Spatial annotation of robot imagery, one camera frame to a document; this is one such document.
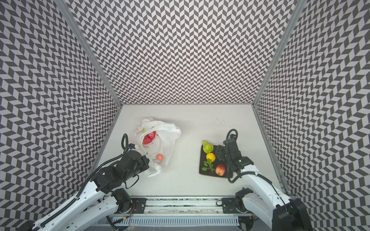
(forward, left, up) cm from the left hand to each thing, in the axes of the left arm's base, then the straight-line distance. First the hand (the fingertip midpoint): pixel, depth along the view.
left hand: (149, 161), depth 76 cm
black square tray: (+4, -38, -10) cm, 39 cm away
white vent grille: (-25, -17, -12) cm, 32 cm away
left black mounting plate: (-18, +4, -11) cm, 22 cm away
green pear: (+11, -32, -5) cm, 34 cm away
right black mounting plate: (-19, -42, -12) cm, 47 cm away
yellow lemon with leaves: (+5, -34, -8) cm, 35 cm away
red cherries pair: (+7, -2, -10) cm, 13 cm away
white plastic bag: (+21, +3, -11) cm, 24 cm away
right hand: (+8, -41, -6) cm, 43 cm away
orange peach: (-2, -39, -8) cm, 39 cm away
